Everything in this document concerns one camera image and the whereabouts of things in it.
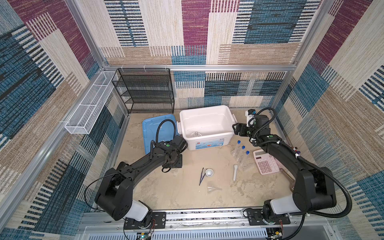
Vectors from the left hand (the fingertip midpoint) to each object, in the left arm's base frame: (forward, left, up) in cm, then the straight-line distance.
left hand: (176, 162), depth 85 cm
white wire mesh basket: (+28, +56, +11) cm, 63 cm away
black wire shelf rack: (+51, +24, +10) cm, 57 cm away
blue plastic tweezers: (-6, -14, -7) cm, 17 cm away
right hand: (+16, -36, +10) cm, 41 cm away
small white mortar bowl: (-4, -18, -6) cm, 20 cm away
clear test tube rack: (+1, -38, +1) cm, 38 cm away
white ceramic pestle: (-4, -33, -6) cm, 34 cm away
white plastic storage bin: (+31, -20, -8) cm, 38 cm away
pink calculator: (+1, -52, -5) cm, 53 cm away
